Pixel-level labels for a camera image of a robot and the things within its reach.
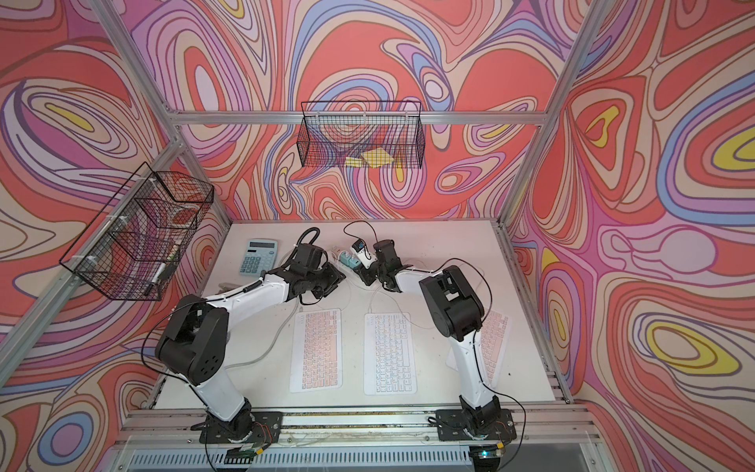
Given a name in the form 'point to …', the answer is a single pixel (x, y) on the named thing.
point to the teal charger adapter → (349, 260)
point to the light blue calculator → (260, 256)
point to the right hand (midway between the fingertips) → (361, 271)
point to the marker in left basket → (155, 278)
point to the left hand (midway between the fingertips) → (349, 279)
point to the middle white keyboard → (389, 364)
